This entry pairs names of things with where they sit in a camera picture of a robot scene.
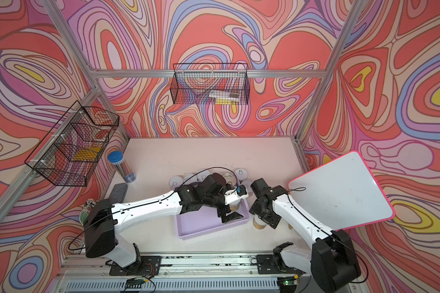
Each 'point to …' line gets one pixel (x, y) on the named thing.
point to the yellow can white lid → (241, 173)
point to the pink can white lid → (247, 184)
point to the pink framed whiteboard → (343, 193)
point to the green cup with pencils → (87, 207)
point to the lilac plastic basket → (206, 220)
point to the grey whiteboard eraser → (118, 193)
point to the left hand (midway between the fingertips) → (241, 205)
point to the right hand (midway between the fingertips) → (262, 221)
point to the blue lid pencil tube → (118, 160)
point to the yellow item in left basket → (87, 154)
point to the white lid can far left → (175, 182)
